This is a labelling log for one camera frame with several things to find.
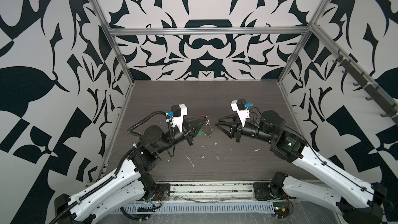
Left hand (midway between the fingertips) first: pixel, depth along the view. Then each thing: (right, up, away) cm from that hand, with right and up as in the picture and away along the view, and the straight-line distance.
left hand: (206, 116), depth 56 cm
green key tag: (-2, -10, +18) cm, 21 cm away
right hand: (+5, -2, +3) cm, 6 cm away
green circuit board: (+34, -44, +15) cm, 57 cm away
